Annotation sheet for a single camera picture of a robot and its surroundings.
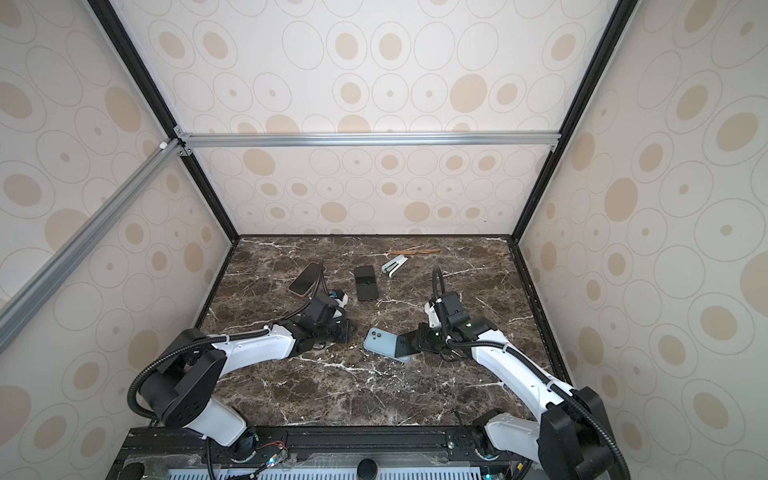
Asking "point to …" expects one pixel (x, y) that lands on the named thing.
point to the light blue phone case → (383, 343)
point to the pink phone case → (308, 277)
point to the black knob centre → (367, 469)
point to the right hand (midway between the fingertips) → (415, 341)
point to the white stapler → (393, 266)
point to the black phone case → (366, 283)
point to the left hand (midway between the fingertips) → (362, 324)
